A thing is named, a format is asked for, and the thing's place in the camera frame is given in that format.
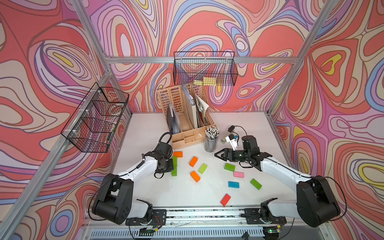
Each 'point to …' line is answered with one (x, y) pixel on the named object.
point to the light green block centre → (202, 168)
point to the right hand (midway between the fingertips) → (219, 159)
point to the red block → (225, 199)
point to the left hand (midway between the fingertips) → (171, 168)
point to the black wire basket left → (92, 127)
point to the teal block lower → (233, 184)
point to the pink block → (238, 174)
